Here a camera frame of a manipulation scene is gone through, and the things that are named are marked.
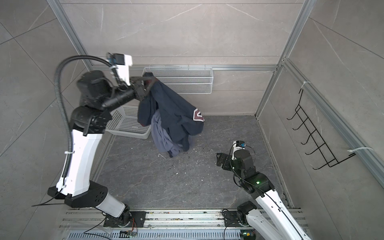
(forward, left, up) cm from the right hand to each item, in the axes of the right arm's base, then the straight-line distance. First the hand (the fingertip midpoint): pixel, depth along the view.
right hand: (223, 154), depth 75 cm
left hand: (+11, +29, +39) cm, 50 cm away
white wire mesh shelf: (+52, +19, +11) cm, 57 cm away
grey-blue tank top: (+2, +29, +9) cm, 30 cm away
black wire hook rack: (-6, -40, +12) cm, 42 cm away
